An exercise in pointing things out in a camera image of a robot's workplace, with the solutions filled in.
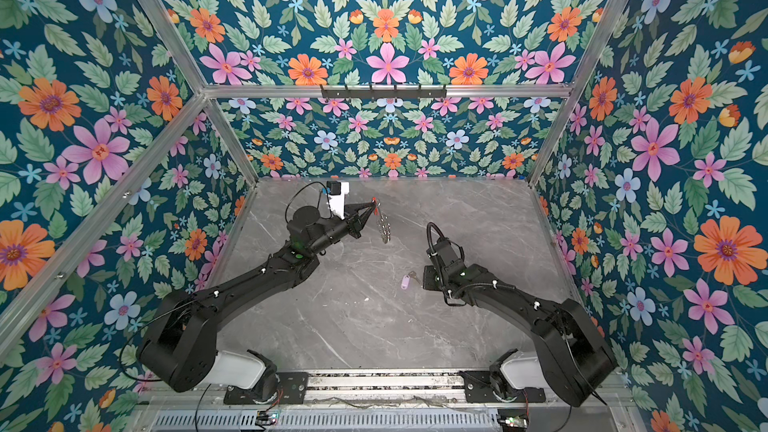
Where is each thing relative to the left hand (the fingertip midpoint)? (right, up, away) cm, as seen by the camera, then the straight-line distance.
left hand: (377, 198), depth 74 cm
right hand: (+14, -23, +14) cm, 30 cm away
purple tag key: (+7, -26, +19) cm, 33 cm away
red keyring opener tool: (-5, +1, +41) cm, 41 cm away
